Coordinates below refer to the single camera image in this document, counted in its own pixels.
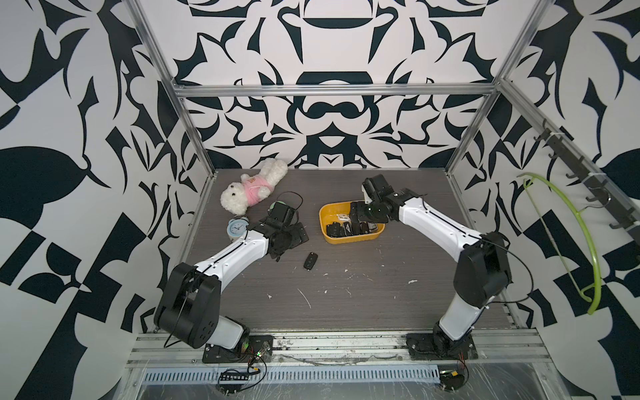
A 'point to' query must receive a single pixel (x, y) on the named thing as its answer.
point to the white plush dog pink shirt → (237, 197)
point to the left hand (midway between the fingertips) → (295, 235)
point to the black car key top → (334, 230)
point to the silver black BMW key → (372, 227)
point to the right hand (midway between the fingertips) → (359, 211)
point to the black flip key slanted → (310, 261)
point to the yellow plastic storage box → (328, 213)
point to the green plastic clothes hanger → (584, 288)
